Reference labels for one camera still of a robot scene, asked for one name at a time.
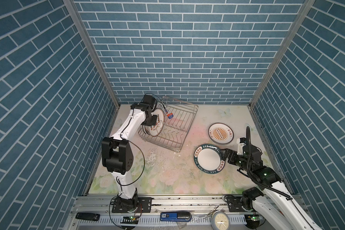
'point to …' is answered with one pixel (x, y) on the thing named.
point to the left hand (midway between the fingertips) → (151, 122)
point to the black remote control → (95, 217)
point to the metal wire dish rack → (179, 117)
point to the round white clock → (220, 220)
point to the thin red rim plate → (221, 133)
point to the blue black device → (176, 216)
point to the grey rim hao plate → (208, 159)
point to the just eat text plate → (155, 130)
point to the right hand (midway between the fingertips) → (224, 150)
